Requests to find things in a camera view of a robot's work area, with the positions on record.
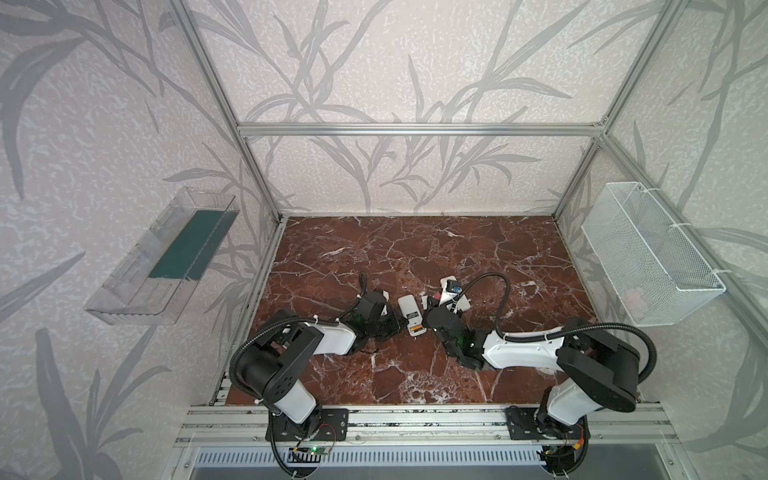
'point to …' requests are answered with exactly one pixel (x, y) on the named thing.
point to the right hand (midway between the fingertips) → (427, 291)
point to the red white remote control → (413, 315)
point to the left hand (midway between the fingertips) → (414, 316)
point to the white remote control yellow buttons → (464, 303)
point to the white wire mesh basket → (658, 273)
